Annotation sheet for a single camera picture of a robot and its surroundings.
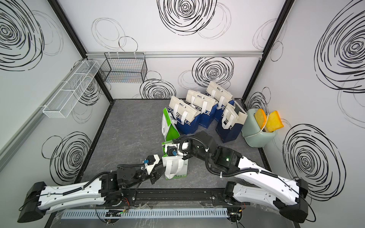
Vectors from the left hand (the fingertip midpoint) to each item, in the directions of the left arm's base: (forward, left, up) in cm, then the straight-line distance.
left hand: (166, 164), depth 68 cm
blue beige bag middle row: (+36, -20, +4) cm, 42 cm away
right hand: (+7, -5, +13) cm, 16 cm away
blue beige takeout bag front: (+24, -35, +6) cm, 43 cm away
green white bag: (-2, -4, +3) cm, 6 cm away
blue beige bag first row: (+26, -9, +3) cm, 28 cm away
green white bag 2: (+17, 0, +1) cm, 17 cm away
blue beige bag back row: (+41, -32, +6) cm, 53 cm away
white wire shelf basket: (+23, +55, +15) cm, 62 cm away
